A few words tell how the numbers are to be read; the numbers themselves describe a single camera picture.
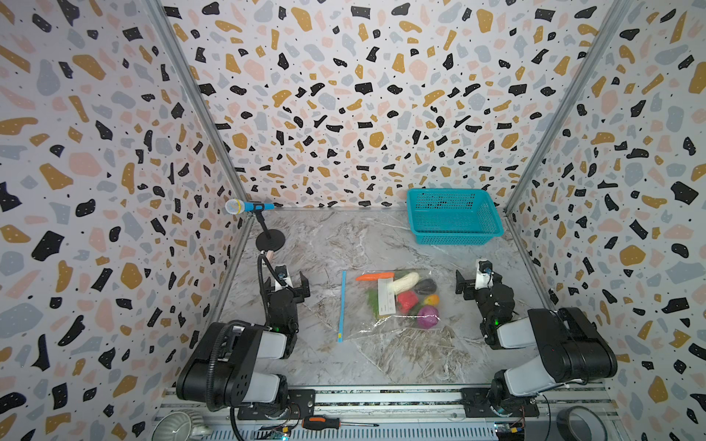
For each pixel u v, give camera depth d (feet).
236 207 2.86
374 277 3.18
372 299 3.01
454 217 3.97
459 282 2.86
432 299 2.91
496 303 2.29
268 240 3.59
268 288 2.57
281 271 2.47
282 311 2.17
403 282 3.02
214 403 1.38
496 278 2.80
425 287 3.01
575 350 1.47
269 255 3.45
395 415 2.40
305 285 2.75
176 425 2.29
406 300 2.91
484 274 2.56
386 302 2.81
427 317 2.68
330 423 2.28
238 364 1.42
